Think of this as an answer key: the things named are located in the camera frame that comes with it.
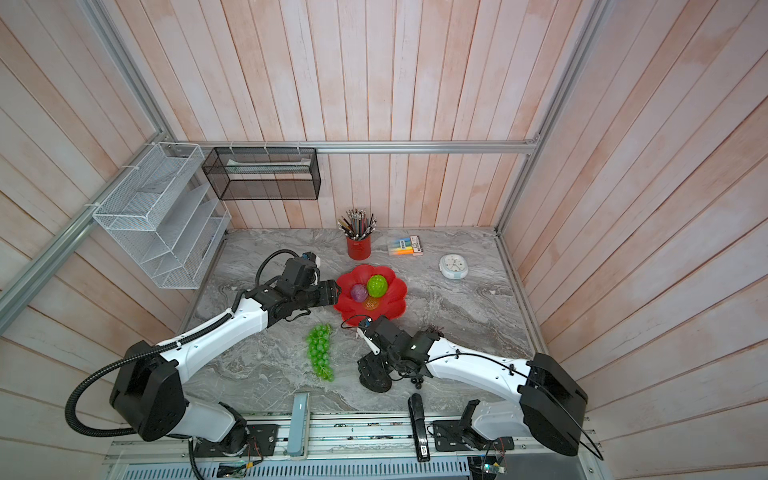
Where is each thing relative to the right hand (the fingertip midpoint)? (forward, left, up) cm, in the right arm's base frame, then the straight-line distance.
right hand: (371, 360), depth 81 cm
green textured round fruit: (+25, -1, -1) cm, 25 cm away
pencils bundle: (+45, +7, +8) cm, 46 cm away
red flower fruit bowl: (+18, +7, -6) cm, 20 cm away
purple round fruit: (+23, +5, -1) cm, 23 cm away
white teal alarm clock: (+37, -28, -5) cm, 47 cm away
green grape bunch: (+4, +16, -2) cm, 16 cm away
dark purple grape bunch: (-4, -13, -5) cm, 14 cm away
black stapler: (-10, -12, -1) cm, 16 cm away
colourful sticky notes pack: (+47, -11, -5) cm, 49 cm away
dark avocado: (-7, -1, +8) cm, 11 cm away
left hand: (+16, +12, +8) cm, 21 cm away
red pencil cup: (+42, +6, -2) cm, 42 cm away
